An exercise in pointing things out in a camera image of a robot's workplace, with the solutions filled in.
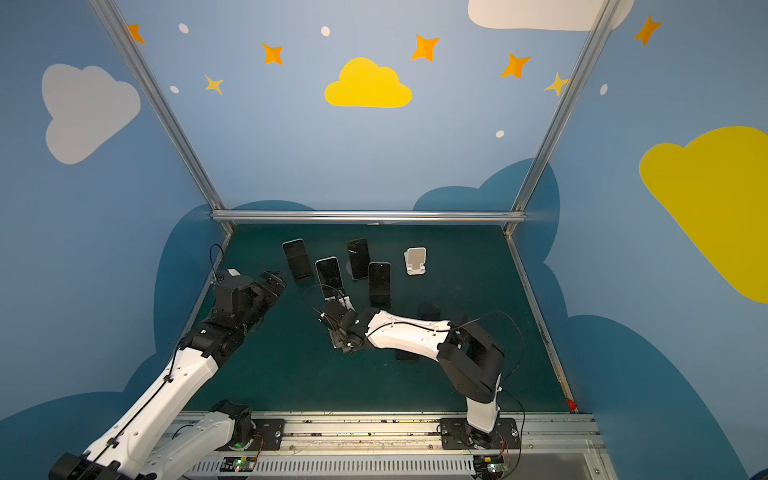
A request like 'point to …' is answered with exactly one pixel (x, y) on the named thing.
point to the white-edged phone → (330, 276)
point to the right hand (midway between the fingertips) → (347, 326)
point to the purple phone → (380, 284)
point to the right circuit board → (489, 466)
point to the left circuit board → (237, 464)
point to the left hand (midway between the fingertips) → (282, 282)
